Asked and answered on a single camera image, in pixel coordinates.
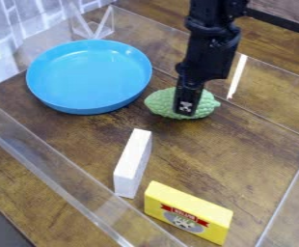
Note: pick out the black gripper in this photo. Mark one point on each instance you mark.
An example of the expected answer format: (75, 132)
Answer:
(210, 55)

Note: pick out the white rectangular block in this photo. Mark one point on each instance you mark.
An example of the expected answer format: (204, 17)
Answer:
(132, 163)

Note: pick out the yellow butter block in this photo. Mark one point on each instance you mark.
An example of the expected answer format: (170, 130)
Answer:
(187, 212)

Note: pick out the blue round tray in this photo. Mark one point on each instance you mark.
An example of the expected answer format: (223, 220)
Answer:
(88, 77)

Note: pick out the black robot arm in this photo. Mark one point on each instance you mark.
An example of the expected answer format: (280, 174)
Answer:
(216, 11)

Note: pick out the green bitter gourd toy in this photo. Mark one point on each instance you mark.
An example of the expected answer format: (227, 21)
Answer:
(159, 103)

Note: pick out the clear acrylic enclosure wall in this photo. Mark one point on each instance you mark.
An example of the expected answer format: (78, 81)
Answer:
(235, 159)

